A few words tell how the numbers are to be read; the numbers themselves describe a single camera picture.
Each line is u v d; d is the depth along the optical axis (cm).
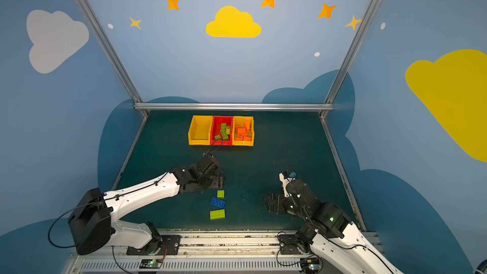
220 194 86
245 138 105
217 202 85
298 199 51
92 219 40
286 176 66
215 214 80
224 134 108
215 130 110
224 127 112
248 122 111
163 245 74
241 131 108
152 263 71
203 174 63
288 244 75
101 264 70
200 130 111
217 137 108
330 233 46
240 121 111
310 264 72
